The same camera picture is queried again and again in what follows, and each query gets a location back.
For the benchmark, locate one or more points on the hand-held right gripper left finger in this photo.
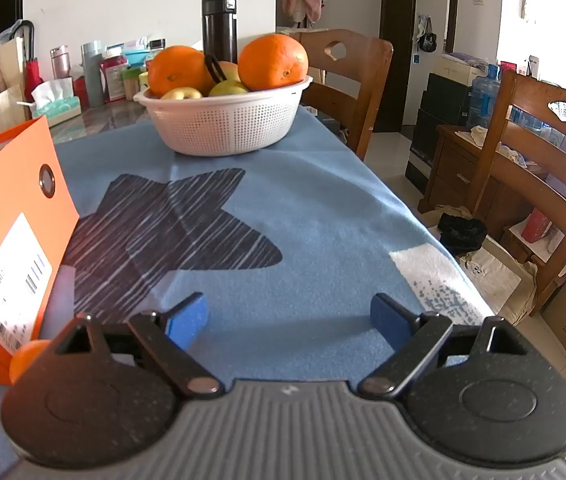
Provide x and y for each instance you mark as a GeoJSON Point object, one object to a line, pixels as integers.
{"type": "Point", "coordinates": [189, 319]}

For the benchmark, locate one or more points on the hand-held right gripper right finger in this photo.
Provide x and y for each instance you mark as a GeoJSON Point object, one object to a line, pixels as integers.
{"type": "Point", "coordinates": [389, 319]}

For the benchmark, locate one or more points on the orange cardboard box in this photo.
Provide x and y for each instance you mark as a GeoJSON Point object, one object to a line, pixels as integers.
{"type": "Point", "coordinates": [13, 185]}

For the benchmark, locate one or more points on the black cloth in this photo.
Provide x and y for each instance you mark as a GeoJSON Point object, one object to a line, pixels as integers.
{"type": "Point", "coordinates": [463, 232]}

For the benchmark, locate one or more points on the blue printed tablecloth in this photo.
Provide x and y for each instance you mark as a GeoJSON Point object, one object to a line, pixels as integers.
{"type": "Point", "coordinates": [313, 210]}

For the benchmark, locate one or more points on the wooden cabinet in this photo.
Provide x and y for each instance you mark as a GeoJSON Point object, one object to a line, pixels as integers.
{"type": "Point", "coordinates": [455, 175]}

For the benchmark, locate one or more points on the small orange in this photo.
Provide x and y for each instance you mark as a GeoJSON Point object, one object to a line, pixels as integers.
{"type": "Point", "coordinates": [25, 361]}

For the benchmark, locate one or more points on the small red bag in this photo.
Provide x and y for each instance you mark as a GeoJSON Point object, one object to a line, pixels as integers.
{"type": "Point", "coordinates": [537, 225]}

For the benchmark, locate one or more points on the white plastic basket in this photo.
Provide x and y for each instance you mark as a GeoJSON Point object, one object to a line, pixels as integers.
{"type": "Point", "coordinates": [223, 120]}

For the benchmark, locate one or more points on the black cabinet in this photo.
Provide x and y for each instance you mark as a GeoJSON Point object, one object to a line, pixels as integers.
{"type": "Point", "coordinates": [443, 110]}

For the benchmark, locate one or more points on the yellow apple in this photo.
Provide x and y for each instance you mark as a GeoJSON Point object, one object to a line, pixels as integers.
{"type": "Point", "coordinates": [228, 89]}
{"type": "Point", "coordinates": [183, 93]}

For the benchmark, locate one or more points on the wooden chair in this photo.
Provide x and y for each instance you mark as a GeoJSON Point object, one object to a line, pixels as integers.
{"type": "Point", "coordinates": [523, 105]}
{"type": "Point", "coordinates": [358, 90]}

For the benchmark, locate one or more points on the blue water jug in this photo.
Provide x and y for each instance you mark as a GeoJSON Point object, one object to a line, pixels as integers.
{"type": "Point", "coordinates": [484, 97]}

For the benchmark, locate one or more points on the yellow container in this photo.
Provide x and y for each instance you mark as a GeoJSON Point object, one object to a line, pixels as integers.
{"type": "Point", "coordinates": [143, 81]}

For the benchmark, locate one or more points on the green tissue box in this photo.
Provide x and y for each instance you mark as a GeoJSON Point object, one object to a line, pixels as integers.
{"type": "Point", "coordinates": [58, 108]}

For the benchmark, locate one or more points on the large orange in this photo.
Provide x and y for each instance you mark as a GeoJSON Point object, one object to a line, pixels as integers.
{"type": "Point", "coordinates": [175, 70]}
{"type": "Point", "coordinates": [273, 62]}

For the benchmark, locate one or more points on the red packet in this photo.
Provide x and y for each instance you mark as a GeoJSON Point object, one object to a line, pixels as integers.
{"type": "Point", "coordinates": [114, 77]}

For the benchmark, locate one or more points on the grey jug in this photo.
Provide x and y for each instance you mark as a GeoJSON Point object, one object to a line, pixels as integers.
{"type": "Point", "coordinates": [93, 72]}

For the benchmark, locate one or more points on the teal plastic bowl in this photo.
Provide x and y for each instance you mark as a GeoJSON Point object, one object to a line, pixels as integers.
{"type": "Point", "coordinates": [134, 57]}

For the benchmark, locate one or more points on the black handbag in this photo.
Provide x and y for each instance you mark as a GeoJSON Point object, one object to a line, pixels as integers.
{"type": "Point", "coordinates": [428, 40]}

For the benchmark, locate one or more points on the pink metal bottle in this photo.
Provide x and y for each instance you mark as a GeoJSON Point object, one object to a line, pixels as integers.
{"type": "Point", "coordinates": [60, 62]}

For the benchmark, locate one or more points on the black and red umbrella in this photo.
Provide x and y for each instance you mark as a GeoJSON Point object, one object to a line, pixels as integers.
{"type": "Point", "coordinates": [32, 72]}

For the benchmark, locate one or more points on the black thermos flask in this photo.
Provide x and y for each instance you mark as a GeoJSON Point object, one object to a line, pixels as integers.
{"type": "Point", "coordinates": [219, 25]}

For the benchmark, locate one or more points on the beige paper bag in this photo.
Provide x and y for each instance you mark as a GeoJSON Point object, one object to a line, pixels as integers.
{"type": "Point", "coordinates": [3, 70]}

